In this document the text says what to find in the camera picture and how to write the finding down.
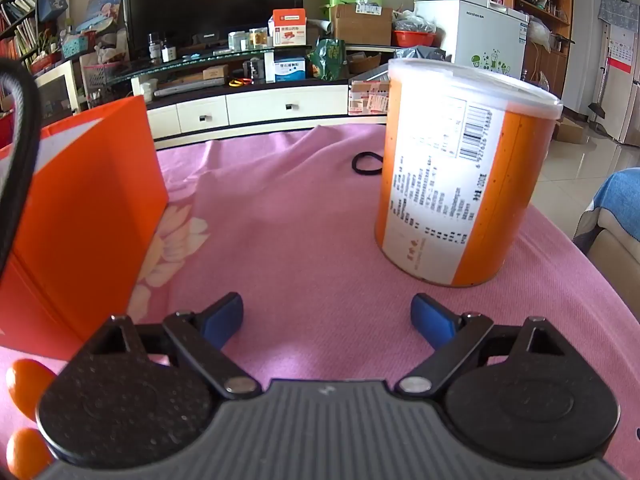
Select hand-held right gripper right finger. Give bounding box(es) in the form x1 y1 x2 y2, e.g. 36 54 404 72
394 293 568 401

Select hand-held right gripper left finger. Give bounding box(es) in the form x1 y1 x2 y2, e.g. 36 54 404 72
80 291 262 401

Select orange cardboard box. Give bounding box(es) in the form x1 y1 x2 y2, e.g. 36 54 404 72
0 96 170 361

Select orange mandarin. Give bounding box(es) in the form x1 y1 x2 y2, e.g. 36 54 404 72
6 359 58 423
6 427 53 480

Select pink tablecloth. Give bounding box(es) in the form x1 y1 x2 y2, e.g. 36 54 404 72
0 124 640 480

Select orange labelled canister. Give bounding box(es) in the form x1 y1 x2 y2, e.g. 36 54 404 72
375 57 563 288

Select beige sofa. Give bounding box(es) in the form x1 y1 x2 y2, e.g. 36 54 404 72
572 167 640 271

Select white tv stand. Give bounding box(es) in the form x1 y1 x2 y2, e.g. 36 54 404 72
107 45 401 143

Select blue cloth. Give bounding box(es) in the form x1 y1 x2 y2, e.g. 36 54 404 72
592 167 640 221

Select labelled cardboard package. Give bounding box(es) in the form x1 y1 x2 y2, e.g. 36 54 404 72
348 79 391 116

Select blue white box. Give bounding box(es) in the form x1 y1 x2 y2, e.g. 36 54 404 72
274 57 307 83

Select grey plastic bag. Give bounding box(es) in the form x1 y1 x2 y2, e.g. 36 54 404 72
395 46 448 61

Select grey plastic basket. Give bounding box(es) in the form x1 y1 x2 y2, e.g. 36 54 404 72
80 52 133 106

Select green plastic bag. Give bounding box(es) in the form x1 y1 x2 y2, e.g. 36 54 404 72
307 39 347 81

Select red basin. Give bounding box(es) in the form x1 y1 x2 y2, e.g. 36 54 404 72
392 30 436 48

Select white glass door cabinet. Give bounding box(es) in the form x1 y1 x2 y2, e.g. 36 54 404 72
35 60 86 116

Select white refrigerator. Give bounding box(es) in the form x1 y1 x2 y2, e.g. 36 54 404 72
597 0 640 148

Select white chest freezer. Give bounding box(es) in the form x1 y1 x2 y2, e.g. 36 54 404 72
414 0 531 81

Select orange white medicine box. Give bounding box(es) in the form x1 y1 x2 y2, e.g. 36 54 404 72
272 8 307 47

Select brown cardboard box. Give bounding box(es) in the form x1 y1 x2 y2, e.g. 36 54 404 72
332 4 393 47

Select black television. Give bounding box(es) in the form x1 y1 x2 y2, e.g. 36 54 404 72
122 0 304 63

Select bookshelf with books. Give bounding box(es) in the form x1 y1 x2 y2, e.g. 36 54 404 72
0 0 58 76

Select black hair tie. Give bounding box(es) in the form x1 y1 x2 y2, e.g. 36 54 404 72
351 151 385 178

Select black cable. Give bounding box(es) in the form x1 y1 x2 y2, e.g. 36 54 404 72
0 57 43 281

